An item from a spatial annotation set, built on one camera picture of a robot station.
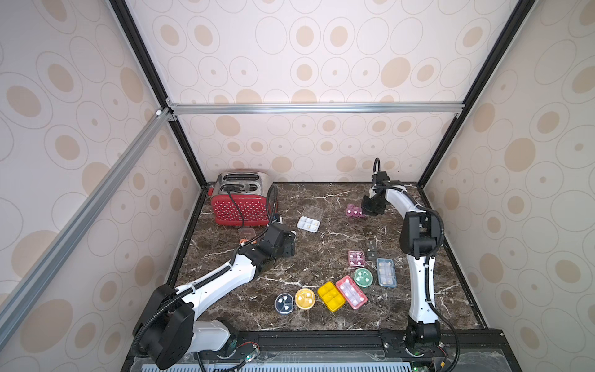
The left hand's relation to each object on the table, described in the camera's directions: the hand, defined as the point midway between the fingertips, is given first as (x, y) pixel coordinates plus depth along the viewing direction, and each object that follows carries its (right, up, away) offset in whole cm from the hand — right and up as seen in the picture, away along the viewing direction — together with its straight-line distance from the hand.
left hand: (293, 240), depth 84 cm
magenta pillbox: (+28, +10, +24) cm, 39 cm away
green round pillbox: (+26, -15, +3) cm, 30 cm away
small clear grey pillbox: (+32, -6, +10) cm, 34 cm away
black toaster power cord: (-24, +14, +8) cm, 28 cm away
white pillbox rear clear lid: (+7, +6, +22) cm, 24 cm away
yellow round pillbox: (+4, -21, -1) cm, 21 cm away
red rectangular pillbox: (+22, -19, -1) cm, 29 cm away
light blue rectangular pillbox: (+36, -13, +4) cm, 38 cm away
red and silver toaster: (-21, +16, +8) cm, 27 cm away
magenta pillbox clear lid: (+25, -9, +8) cm, 28 cm away
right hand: (+37, +10, +24) cm, 45 cm away
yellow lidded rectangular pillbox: (+14, -20, -1) cm, 25 cm away
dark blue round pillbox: (-3, -22, -3) cm, 22 cm away
